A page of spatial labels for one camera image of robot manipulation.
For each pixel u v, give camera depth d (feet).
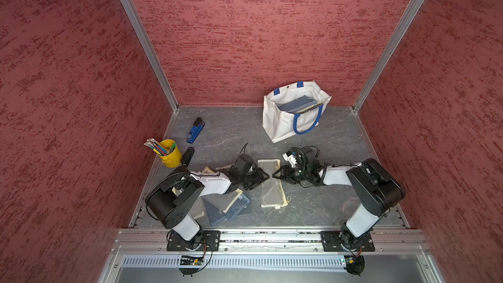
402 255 2.47
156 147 2.79
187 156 3.11
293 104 3.47
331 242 2.42
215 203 2.62
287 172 2.66
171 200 1.49
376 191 1.59
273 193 2.80
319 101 3.28
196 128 3.56
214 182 1.93
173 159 2.94
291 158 2.87
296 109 3.16
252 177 2.58
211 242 2.42
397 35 2.87
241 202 2.66
